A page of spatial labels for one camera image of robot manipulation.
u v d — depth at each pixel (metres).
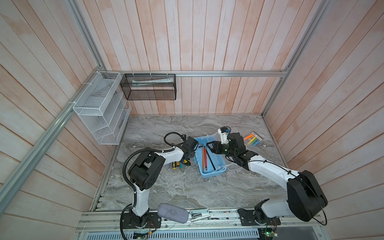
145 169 0.52
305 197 0.42
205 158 0.96
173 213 0.73
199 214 0.73
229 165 0.83
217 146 0.75
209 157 0.96
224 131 0.76
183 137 0.88
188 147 0.76
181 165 0.93
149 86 1.04
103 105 0.73
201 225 0.73
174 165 0.90
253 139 1.04
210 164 0.93
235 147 0.66
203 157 0.95
